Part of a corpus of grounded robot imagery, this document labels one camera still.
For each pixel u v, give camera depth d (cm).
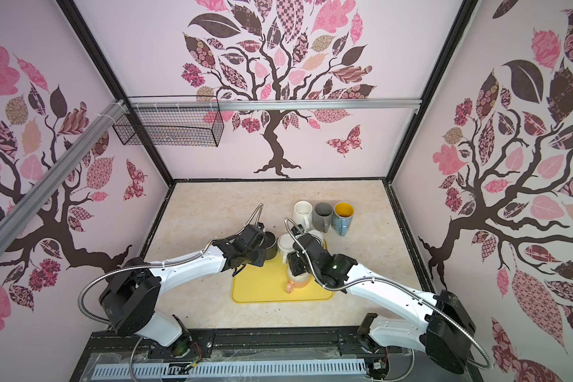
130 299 43
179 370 72
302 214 101
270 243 86
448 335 39
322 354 72
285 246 88
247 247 67
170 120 95
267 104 94
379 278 49
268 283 86
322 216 94
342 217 93
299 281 80
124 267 46
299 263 68
